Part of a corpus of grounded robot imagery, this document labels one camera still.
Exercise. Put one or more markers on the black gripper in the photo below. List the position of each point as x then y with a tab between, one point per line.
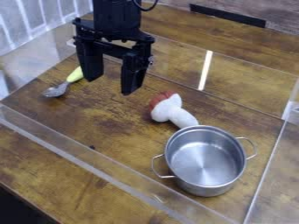
117	22

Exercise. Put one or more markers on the white mushroom with red cap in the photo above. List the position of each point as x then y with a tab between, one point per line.
166	108

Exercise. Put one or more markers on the silver steel pot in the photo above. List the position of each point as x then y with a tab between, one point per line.
206	159

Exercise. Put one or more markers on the black strip on table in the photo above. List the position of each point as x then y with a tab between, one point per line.
229	15

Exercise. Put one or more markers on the spoon with yellow handle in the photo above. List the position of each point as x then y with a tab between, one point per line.
61	89

